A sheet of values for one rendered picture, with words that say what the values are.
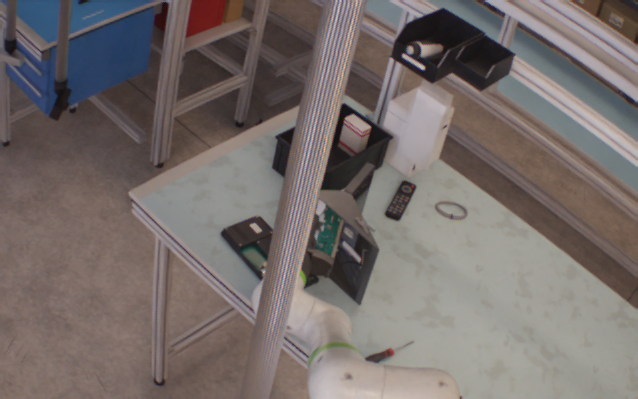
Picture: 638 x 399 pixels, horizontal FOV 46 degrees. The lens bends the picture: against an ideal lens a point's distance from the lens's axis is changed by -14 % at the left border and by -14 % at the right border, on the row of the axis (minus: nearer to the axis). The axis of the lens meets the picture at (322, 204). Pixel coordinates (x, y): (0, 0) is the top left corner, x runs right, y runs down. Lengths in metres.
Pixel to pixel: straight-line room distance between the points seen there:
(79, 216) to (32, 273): 0.43
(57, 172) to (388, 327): 2.23
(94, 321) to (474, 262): 1.60
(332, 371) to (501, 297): 0.98
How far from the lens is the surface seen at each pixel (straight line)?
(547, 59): 3.82
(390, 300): 2.27
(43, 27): 3.35
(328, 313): 1.90
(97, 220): 3.78
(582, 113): 2.31
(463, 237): 2.52
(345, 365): 1.51
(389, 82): 2.75
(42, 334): 3.34
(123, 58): 3.58
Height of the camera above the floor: 2.62
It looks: 41 degrees down
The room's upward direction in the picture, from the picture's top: 14 degrees clockwise
